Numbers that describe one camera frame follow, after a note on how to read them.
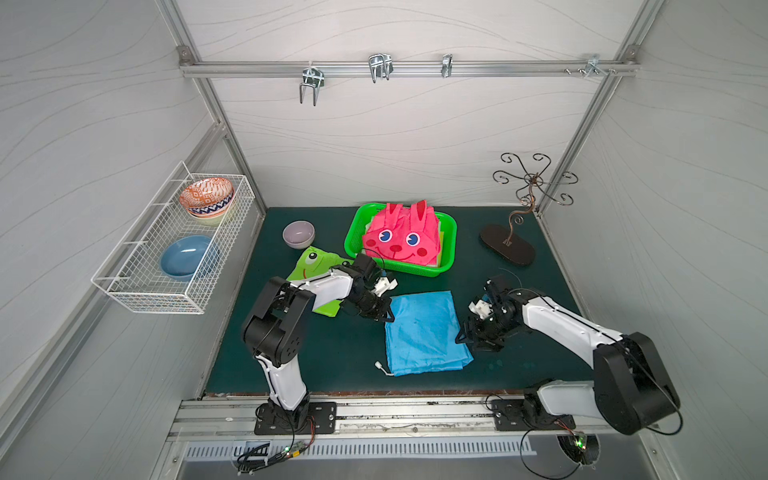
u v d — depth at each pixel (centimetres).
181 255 66
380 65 76
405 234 102
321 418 73
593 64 77
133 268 59
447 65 79
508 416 73
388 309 86
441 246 104
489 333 73
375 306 80
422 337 86
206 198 73
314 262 102
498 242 107
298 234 108
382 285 86
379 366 82
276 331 48
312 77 78
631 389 42
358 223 107
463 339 78
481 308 82
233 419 75
